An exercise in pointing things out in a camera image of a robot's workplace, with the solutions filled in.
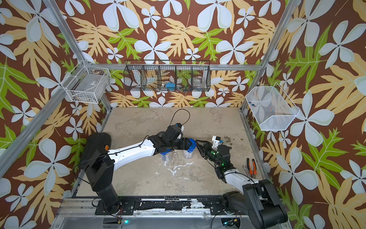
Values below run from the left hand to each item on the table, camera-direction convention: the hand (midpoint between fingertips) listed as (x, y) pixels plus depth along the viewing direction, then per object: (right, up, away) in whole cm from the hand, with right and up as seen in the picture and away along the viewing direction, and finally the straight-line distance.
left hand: (189, 141), depth 84 cm
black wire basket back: (-8, +42, +8) cm, 43 cm away
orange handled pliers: (+40, -19, +2) cm, 44 cm away
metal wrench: (+36, -18, +5) cm, 41 cm away
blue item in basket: (-12, +37, +12) cm, 41 cm away
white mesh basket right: (+50, +20, 0) cm, 54 cm away
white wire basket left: (-62, +35, +2) cm, 71 cm away
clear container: (0, -8, +3) cm, 9 cm away
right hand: (+3, 0, -2) cm, 4 cm away
